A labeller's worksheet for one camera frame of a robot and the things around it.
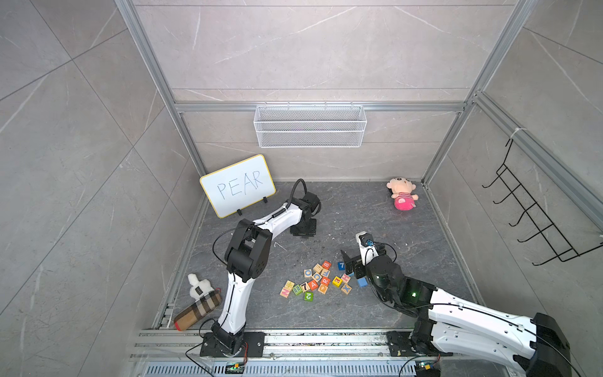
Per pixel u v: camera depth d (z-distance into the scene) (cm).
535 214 68
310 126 100
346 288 85
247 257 55
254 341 73
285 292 84
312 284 86
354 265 66
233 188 101
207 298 80
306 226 87
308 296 83
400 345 73
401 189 110
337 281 86
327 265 90
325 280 86
